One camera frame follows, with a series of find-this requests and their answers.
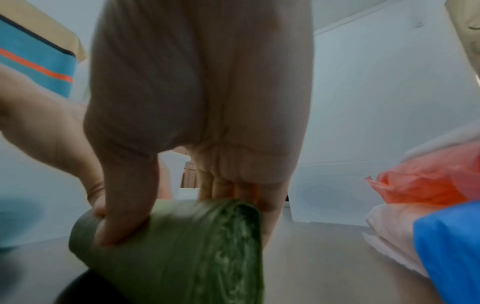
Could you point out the teal orange striped cloth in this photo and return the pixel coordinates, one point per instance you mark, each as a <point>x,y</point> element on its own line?
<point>30,50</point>

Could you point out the blue plastic bag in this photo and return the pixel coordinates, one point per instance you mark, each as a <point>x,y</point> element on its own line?
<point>450,252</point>

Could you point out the brown wooden door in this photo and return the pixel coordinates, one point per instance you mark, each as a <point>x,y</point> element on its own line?
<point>189,175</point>

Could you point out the olive green bag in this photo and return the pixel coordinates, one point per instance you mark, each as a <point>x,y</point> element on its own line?
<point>180,261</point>

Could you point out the red plastic bag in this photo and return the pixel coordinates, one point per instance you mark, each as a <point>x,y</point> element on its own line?
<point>420,184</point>

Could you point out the person's left hand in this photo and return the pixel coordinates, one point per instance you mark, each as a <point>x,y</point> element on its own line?
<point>48,127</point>

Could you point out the person's right hand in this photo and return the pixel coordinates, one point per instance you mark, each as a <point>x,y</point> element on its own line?
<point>202,74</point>

